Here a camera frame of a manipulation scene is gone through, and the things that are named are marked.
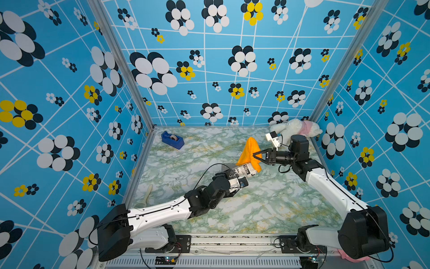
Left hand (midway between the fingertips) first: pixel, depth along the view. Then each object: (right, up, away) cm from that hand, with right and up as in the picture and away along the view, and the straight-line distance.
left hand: (233, 172), depth 76 cm
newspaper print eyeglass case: (+5, +2, -4) cm, 7 cm away
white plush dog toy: (+41, +23, +33) cm, 57 cm away
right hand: (+10, +8, -2) cm, 13 cm away
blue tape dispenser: (-37, +15, +30) cm, 49 cm away
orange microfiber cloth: (+6, +8, -1) cm, 10 cm away
